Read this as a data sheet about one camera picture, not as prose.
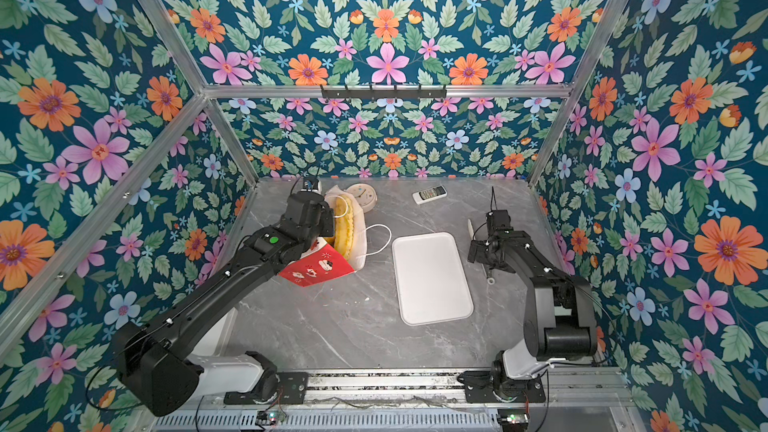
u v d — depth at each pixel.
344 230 0.86
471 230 1.01
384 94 0.93
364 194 1.11
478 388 0.73
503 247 0.64
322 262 0.78
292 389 0.74
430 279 0.93
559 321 0.44
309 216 0.59
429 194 1.14
